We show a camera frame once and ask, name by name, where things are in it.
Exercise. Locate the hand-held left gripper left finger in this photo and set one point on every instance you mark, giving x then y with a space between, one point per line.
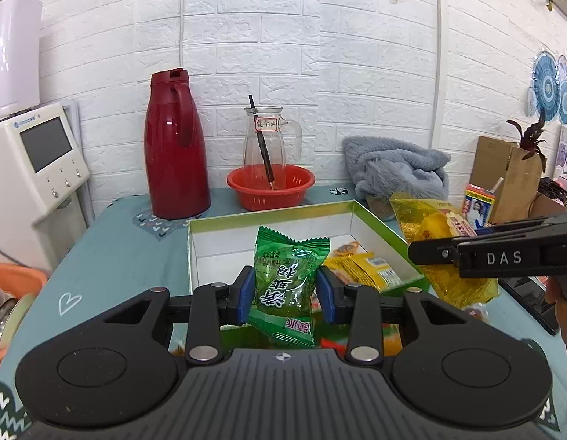
246 295

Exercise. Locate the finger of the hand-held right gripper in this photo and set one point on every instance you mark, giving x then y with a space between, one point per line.
540 227
494 259

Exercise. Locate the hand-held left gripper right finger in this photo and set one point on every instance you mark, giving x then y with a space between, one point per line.
324 298

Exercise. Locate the green candy packet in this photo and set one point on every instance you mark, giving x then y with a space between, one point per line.
285 284

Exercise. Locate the yellow snack packet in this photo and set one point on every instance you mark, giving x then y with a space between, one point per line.
366 270

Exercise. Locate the green cardboard box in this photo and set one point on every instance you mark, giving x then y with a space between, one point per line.
219 247

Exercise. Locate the yellow bread packet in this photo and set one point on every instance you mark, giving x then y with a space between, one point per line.
425 220

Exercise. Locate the small cardboard box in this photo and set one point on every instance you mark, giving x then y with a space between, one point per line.
554 206

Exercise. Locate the drink carton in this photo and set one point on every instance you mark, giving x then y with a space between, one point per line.
478 206

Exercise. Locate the red clear candy packet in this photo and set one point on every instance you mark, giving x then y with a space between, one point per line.
478 314

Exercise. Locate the large cardboard box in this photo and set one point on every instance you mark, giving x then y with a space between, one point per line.
499 174

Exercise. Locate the purple leaf plant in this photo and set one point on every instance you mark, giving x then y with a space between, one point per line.
531 140

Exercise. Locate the red plastic basket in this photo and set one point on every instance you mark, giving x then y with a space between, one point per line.
260 195

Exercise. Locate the tan textured cloth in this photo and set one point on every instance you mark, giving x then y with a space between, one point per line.
379 206

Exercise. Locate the teal tablecloth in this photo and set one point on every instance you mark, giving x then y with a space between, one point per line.
127 261

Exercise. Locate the grey plush blanket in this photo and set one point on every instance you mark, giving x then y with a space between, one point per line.
393 165

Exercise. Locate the black stirring stick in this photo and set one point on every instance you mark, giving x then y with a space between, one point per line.
265 156

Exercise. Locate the blue paper fans decoration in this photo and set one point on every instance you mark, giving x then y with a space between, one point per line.
551 85

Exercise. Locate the glass pitcher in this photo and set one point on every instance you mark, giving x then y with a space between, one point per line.
269 146

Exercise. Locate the red thermos jug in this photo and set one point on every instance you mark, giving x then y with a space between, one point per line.
171 156

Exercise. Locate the orange plastic basin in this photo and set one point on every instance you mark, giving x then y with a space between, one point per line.
17 272

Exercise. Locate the stack of metal bowls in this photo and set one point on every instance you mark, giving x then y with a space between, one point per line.
8 316

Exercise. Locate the white appliance with screen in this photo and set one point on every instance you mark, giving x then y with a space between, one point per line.
31 183

